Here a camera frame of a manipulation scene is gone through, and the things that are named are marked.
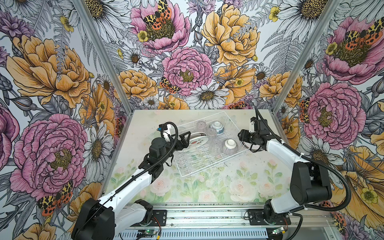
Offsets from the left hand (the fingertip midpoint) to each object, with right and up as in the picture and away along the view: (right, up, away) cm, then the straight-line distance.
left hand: (184, 137), depth 79 cm
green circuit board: (-15, -43, -8) cm, 47 cm away
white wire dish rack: (+2, -16, +17) cm, 24 cm away
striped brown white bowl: (+27, -7, +14) cm, 31 cm away
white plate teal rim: (+7, -1, +4) cm, 8 cm away
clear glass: (+18, -8, +17) cm, 26 cm away
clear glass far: (+9, +6, +19) cm, 22 cm away
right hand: (+34, -2, +13) cm, 36 cm away
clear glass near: (+17, 0, +26) cm, 31 cm away
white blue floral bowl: (+21, +6, +24) cm, 32 cm away
